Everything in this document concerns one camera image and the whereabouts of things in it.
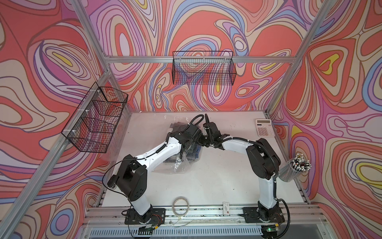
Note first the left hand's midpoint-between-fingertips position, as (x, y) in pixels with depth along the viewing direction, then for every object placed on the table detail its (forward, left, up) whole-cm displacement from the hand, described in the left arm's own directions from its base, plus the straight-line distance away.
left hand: (188, 146), depth 87 cm
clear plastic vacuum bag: (-9, +7, -5) cm, 13 cm away
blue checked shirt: (-8, -2, +6) cm, 10 cm away
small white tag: (-31, -20, -11) cm, 38 cm away
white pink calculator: (+22, -56, -9) cm, 61 cm away
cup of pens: (-15, -54, +4) cm, 56 cm away
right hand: (+6, -3, -6) cm, 9 cm away
